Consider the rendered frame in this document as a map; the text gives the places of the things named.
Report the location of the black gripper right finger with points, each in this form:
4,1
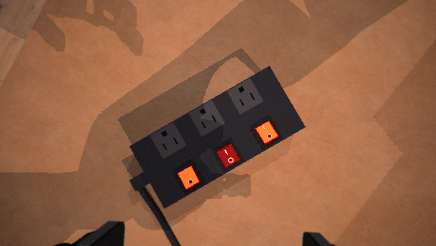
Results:
314,239

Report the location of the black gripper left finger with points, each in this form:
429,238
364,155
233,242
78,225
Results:
109,234

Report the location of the black power strip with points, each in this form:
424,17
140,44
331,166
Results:
213,139

